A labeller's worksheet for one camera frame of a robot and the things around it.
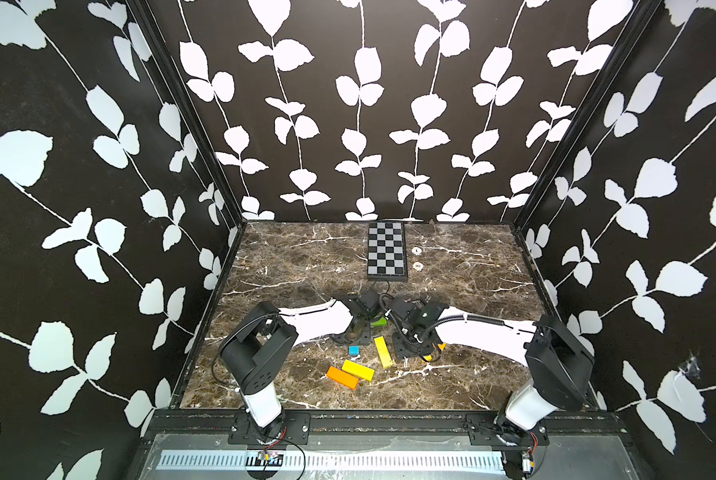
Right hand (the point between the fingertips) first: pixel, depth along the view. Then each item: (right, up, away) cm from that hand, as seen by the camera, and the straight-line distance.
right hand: (398, 349), depth 84 cm
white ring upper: (+10, +28, +27) cm, 41 cm away
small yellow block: (-4, -2, +3) cm, 5 cm away
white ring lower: (+10, +23, +23) cm, 34 cm away
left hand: (-11, +2, +6) cm, 12 cm away
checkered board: (-2, +28, +24) cm, 36 cm away
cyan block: (-13, -1, +2) cm, 13 cm away
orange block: (-15, -8, -2) cm, 17 cm away
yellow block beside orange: (-11, -6, 0) cm, 13 cm away
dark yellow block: (+10, -3, +2) cm, 10 cm away
